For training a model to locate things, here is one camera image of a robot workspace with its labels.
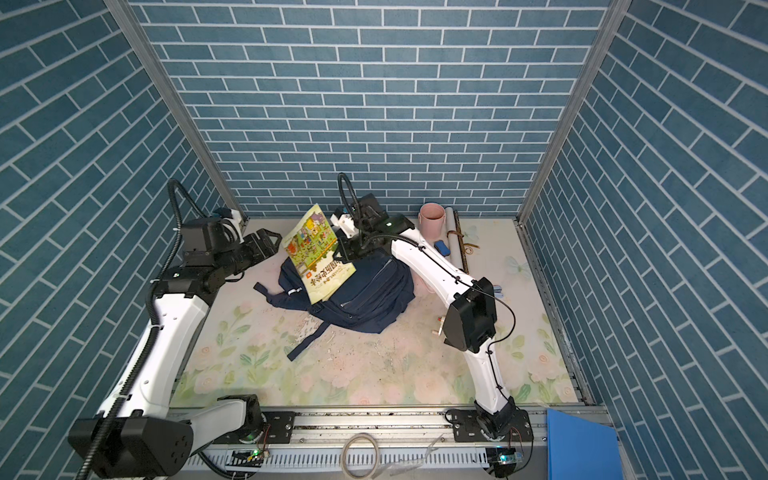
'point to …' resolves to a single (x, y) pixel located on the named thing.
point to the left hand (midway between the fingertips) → (278, 237)
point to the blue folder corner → (581, 450)
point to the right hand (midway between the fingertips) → (341, 250)
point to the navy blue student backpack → (380, 286)
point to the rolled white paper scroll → (452, 237)
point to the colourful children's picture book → (313, 249)
